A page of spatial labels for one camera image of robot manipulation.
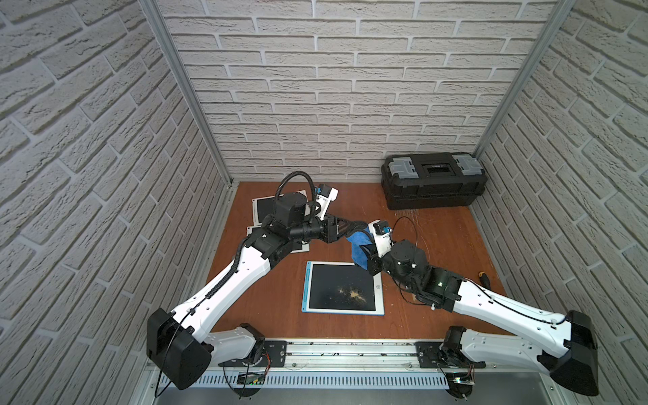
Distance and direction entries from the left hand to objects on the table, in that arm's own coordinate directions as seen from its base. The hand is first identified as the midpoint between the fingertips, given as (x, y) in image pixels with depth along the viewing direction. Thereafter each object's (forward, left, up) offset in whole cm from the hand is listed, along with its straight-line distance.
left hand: (355, 221), depth 67 cm
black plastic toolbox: (+29, -33, -12) cm, 45 cm away
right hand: (-2, -4, -9) cm, 10 cm away
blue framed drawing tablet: (-7, +2, -32) cm, 33 cm away
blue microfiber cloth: (-5, -1, -2) cm, 5 cm away
